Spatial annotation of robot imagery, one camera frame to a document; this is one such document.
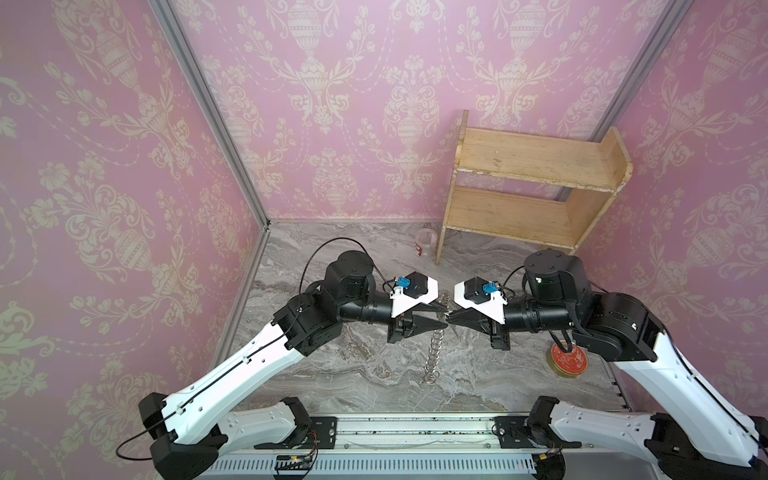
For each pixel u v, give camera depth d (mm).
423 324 495
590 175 729
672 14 687
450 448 732
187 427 376
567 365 813
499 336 451
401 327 478
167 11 691
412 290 441
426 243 1091
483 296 425
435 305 529
